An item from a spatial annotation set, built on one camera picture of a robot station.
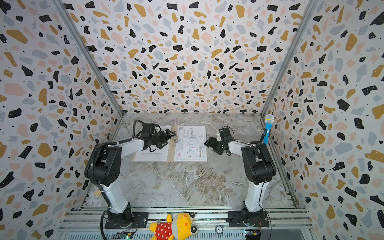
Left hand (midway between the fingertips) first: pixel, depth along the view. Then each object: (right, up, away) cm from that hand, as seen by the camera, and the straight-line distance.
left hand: (172, 135), depth 96 cm
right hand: (+22, -5, +2) cm, 22 cm away
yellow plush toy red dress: (+9, -39, -31) cm, 50 cm away
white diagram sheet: (+12, -7, +8) cm, 16 cm away
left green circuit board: (-18, -46, -25) cm, 55 cm away
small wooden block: (-38, -31, -14) cm, 51 cm away
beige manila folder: (-2, -9, +6) cm, 11 cm away
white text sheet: (-9, -13, +2) cm, 16 cm away
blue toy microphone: (+56, +9, -12) cm, 59 cm away
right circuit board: (+42, -47, -24) cm, 67 cm away
